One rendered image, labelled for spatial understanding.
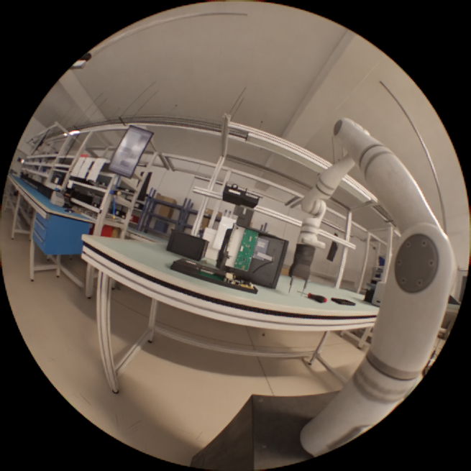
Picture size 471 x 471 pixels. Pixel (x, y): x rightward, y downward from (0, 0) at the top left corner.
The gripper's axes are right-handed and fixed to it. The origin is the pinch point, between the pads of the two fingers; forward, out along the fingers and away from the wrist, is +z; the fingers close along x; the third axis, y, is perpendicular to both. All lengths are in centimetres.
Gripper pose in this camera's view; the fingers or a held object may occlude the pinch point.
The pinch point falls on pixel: (295, 294)
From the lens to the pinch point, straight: 55.8
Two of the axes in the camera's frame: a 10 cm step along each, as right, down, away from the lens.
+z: -2.9, 9.5, -1.1
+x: -9.6, -2.8, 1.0
